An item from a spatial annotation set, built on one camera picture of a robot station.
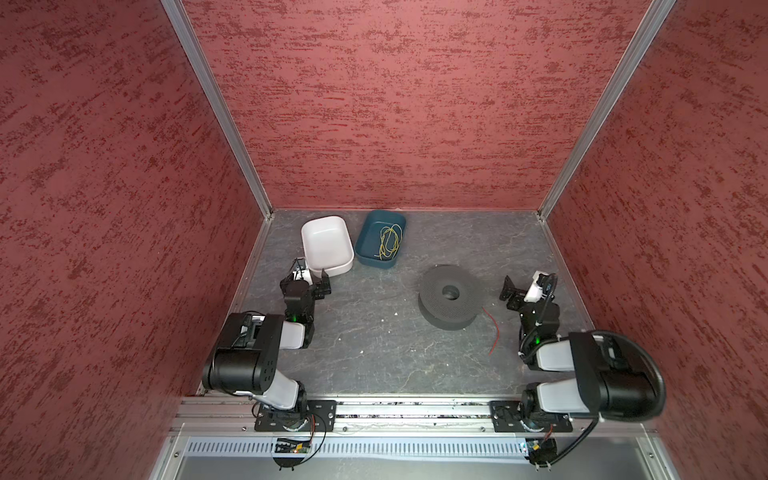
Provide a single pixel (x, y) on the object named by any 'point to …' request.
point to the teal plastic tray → (369, 240)
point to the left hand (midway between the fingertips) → (309, 274)
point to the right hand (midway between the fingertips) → (518, 282)
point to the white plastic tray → (327, 243)
